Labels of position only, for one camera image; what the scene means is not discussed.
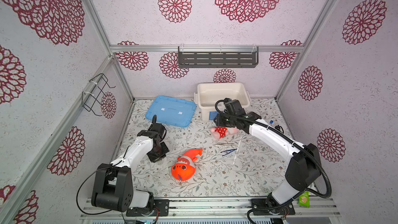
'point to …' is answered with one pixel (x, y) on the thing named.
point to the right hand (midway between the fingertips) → (216, 117)
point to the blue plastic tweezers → (228, 151)
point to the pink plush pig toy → (221, 132)
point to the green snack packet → (304, 199)
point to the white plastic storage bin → (208, 94)
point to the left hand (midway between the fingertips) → (163, 159)
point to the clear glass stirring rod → (235, 155)
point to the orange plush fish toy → (184, 168)
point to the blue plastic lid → (172, 111)
